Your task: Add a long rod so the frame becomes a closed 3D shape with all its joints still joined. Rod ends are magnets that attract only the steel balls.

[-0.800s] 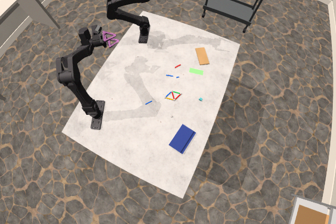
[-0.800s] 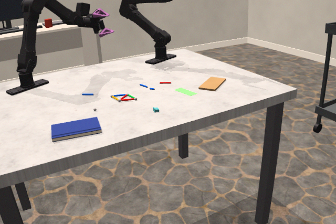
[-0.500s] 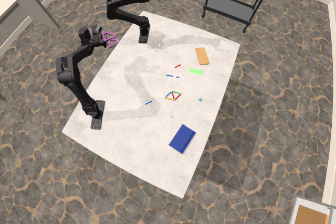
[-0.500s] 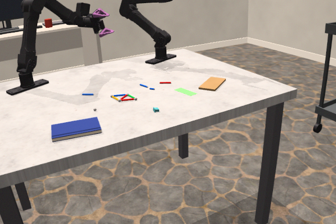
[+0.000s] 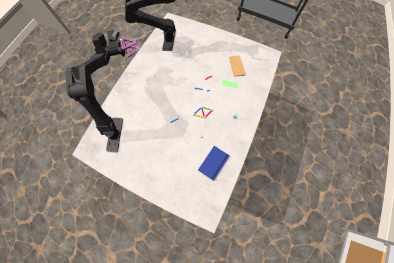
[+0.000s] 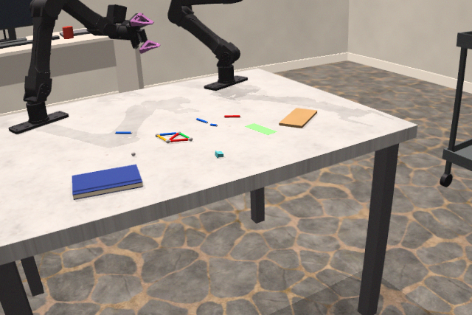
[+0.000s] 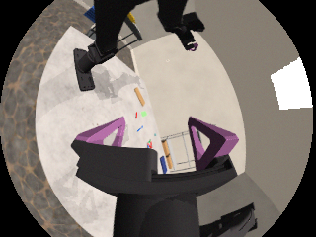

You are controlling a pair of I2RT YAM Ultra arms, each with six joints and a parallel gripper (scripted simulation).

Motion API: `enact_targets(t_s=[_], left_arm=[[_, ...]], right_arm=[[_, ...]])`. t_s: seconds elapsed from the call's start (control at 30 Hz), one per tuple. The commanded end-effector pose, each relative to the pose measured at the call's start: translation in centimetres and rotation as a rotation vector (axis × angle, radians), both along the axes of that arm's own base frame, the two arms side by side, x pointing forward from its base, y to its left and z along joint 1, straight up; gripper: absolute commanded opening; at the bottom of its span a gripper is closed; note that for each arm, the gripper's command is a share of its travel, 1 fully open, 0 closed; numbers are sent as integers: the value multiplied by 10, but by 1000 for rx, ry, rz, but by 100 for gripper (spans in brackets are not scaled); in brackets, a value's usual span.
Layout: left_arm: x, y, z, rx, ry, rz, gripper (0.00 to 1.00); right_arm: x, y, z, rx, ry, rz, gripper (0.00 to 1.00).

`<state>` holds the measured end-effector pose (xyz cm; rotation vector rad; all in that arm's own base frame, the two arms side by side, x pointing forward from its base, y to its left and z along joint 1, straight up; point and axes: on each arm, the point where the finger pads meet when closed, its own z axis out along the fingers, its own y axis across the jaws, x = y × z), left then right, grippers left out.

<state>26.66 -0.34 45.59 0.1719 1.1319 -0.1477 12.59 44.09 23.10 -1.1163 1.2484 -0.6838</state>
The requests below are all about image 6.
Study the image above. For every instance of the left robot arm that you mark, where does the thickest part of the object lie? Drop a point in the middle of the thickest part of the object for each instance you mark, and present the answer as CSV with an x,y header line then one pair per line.
x,y
226,53

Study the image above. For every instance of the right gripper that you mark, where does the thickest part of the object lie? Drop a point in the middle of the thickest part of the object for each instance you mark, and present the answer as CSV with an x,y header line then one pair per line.
x,y
137,35

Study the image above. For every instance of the orange flat rectangular block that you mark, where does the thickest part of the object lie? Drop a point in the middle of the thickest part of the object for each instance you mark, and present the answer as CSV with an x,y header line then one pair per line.
x,y
298,118

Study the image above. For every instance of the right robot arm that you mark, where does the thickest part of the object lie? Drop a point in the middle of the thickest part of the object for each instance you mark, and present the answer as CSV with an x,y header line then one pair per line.
x,y
38,82

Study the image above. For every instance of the blue flat rectangular block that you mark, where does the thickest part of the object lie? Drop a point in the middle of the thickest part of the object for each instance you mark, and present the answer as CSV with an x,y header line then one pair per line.
x,y
106,181

